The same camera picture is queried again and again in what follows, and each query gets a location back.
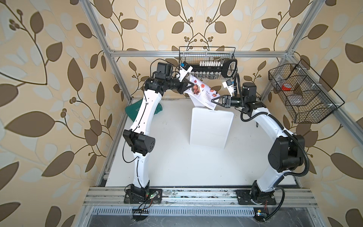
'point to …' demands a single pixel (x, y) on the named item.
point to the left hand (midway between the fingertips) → (190, 81)
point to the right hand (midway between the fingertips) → (211, 101)
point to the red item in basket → (286, 86)
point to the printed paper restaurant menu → (201, 94)
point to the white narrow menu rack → (210, 127)
